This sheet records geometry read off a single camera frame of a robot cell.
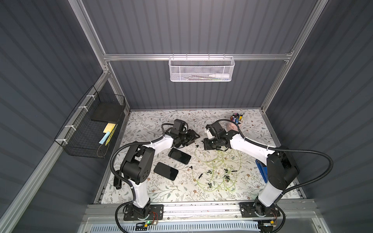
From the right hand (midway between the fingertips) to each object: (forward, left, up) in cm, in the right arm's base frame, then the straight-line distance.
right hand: (205, 145), depth 88 cm
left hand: (+4, +3, +1) cm, 5 cm away
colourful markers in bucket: (+19, -22, +3) cm, 30 cm away
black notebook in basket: (+9, +56, +20) cm, 60 cm away
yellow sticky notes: (0, +52, +18) cm, 55 cm away
